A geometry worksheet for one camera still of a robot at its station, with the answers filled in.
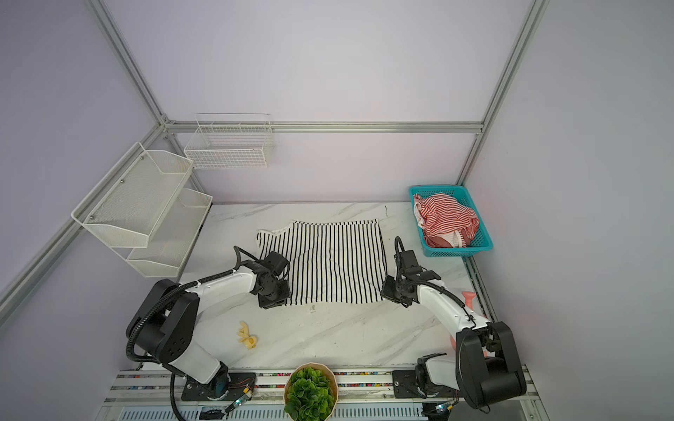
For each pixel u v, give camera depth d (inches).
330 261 39.7
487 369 16.2
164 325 17.8
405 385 28.8
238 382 28.9
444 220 41.0
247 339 31.4
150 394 28.8
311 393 25.0
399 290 24.9
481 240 38.8
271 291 30.1
